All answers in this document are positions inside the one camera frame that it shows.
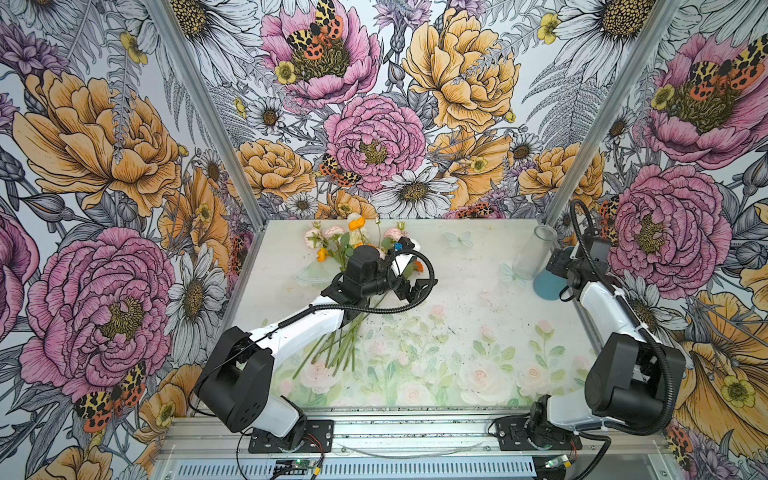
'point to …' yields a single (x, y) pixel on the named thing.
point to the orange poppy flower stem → (357, 224)
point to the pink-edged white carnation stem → (314, 238)
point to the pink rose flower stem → (390, 236)
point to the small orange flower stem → (322, 254)
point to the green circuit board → (294, 467)
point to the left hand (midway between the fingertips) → (423, 275)
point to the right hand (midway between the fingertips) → (567, 267)
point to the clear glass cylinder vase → (533, 253)
